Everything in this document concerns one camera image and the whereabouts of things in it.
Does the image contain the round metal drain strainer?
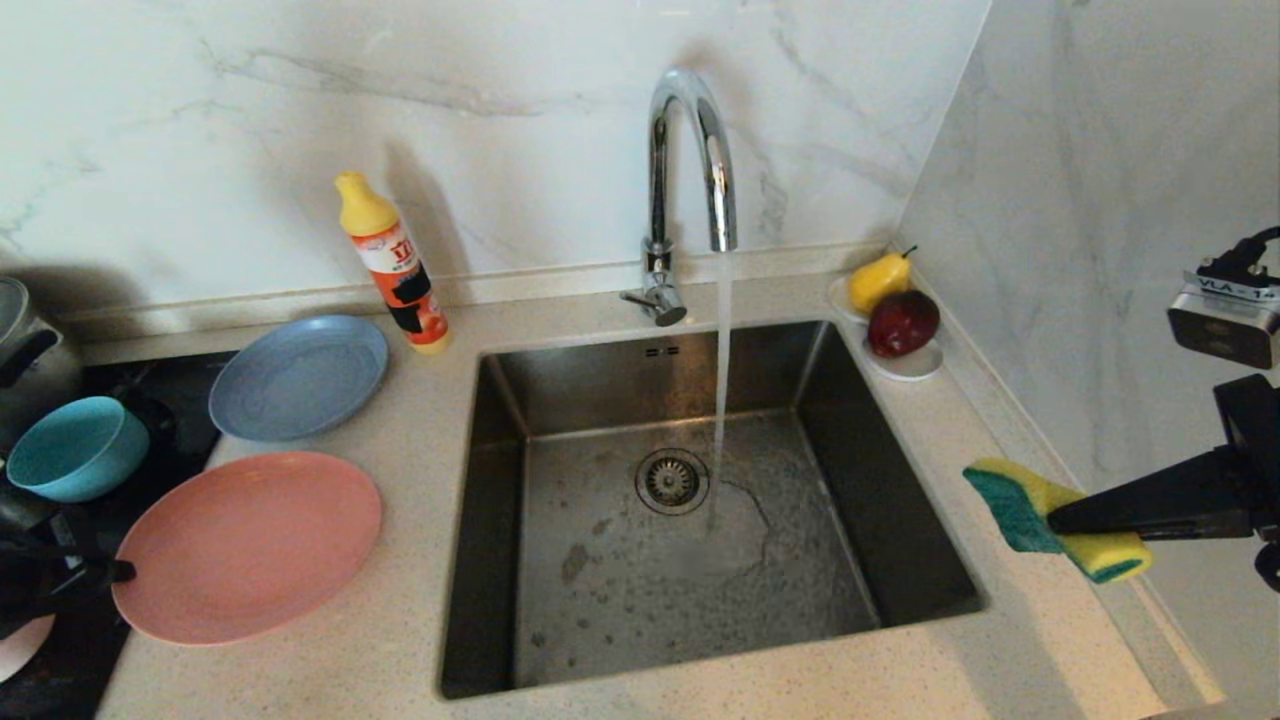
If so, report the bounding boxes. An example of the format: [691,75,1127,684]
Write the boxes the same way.
[635,449,711,517]

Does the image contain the orange yellow dish soap bottle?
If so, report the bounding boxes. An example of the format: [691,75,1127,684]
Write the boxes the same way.
[335,170,451,356]

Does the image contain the black frying pan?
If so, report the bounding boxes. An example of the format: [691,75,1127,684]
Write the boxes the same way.
[0,400,181,546]

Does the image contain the dark red apple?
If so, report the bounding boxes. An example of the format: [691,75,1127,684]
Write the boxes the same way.
[868,289,943,358]

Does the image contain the blue plate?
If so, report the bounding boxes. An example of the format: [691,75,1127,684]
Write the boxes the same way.
[208,315,390,443]

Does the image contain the small light pink plate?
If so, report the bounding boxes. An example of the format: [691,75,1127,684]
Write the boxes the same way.
[0,612,57,685]

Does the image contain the stainless steel sink basin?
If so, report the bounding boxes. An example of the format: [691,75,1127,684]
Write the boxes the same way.
[436,320,991,701]

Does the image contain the yellow sponge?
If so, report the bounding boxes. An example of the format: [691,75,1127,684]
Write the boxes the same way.
[963,458,1154,585]

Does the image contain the chrome gooseneck faucet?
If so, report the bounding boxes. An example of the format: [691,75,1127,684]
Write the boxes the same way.
[620,66,739,328]

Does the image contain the large pink plate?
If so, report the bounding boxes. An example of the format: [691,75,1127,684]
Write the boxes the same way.
[112,450,384,647]

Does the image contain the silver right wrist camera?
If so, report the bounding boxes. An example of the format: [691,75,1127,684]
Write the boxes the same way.
[1167,268,1280,370]

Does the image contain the yellow pear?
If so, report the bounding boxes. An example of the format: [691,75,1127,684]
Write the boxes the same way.
[850,245,919,315]

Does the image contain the black induction cooktop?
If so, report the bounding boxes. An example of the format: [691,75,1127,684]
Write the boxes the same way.
[0,350,241,720]

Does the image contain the small white fruit dish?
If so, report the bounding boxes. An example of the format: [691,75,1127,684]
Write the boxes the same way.
[828,276,946,382]

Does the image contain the teal bowl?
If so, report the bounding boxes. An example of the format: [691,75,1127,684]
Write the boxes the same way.
[5,397,151,504]

